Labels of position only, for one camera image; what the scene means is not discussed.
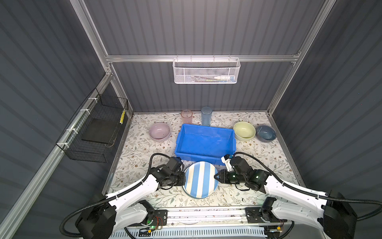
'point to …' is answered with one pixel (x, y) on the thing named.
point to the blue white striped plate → (200, 182)
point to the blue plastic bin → (200, 143)
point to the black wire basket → (98, 106)
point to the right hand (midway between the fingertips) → (216, 178)
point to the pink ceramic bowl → (159, 132)
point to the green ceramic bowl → (244, 131)
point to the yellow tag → (123, 117)
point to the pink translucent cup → (187, 116)
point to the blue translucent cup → (206, 113)
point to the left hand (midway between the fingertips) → (186, 180)
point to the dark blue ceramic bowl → (265, 133)
